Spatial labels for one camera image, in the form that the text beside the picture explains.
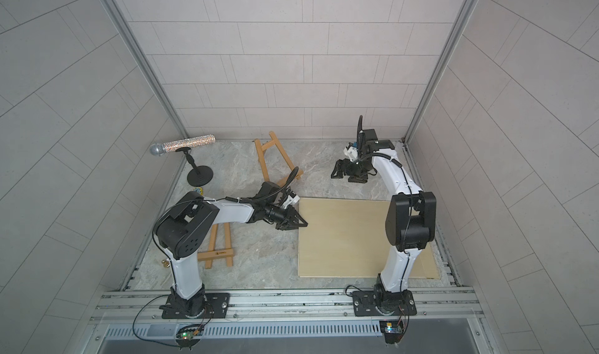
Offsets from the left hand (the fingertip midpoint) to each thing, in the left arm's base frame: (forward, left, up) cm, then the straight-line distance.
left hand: (307, 225), depth 85 cm
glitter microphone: (+19, +53, +20) cm, 60 cm away
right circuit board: (-31, -26, -4) cm, 40 cm away
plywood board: (-5, -14, +1) cm, 15 cm away
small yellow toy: (+16, +45, -2) cm, 48 cm away
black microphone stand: (+23, +48, -3) cm, 53 cm away
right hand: (+16, -13, +10) cm, 23 cm away
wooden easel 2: (+23, +18, +16) cm, 34 cm away
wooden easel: (-11, +31, +1) cm, 33 cm away
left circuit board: (-33, +32, 0) cm, 46 cm away
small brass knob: (-13, +48, -3) cm, 49 cm away
